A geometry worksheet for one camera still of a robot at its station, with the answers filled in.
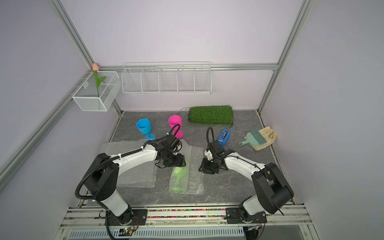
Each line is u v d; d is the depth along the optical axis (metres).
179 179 0.79
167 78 1.01
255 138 1.02
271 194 0.43
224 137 1.01
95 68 0.89
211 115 1.12
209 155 0.84
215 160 0.67
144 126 0.95
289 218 0.74
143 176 0.87
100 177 0.45
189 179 0.84
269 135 1.07
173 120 0.98
